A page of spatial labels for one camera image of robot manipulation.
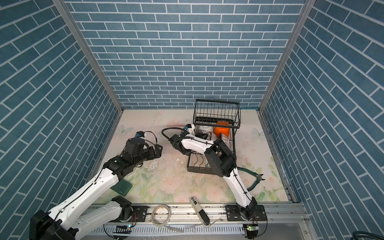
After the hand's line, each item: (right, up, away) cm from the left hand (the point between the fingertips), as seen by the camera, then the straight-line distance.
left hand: (156, 148), depth 80 cm
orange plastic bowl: (+40, +9, +19) cm, 45 cm away
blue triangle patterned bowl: (+40, +3, +11) cm, 41 cm away
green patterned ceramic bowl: (+29, +9, +20) cm, 36 cm away
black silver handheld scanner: (+24, -29, -10) cm, 40 cm away
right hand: (+27, +6, +11) cm, 30 cm away
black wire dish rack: (+34, +19, +11) cm, 40 cm away
